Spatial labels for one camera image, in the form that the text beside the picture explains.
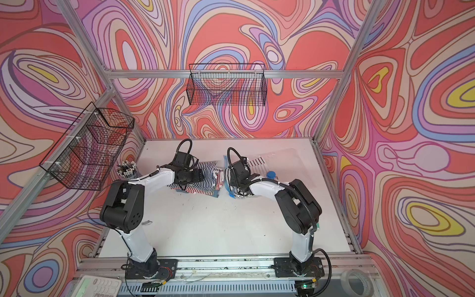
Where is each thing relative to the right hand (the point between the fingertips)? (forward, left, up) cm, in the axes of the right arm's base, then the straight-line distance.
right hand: (238, 182), depth 96 cm
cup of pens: (0, +51, +15) cm, 54 cm away
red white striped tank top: (-5, +15, 0) cm, 16 cm away
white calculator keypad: (-43, +57, -1) cm, 71 cm away
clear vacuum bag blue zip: (+11, -25, -3) cm, 27 cm away
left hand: (+3, +20, +1) cm, 20 cm away
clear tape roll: (-46, -47, -1) cm, 66 cm away
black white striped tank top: (+15, -13, -3) cm, 19 cm away
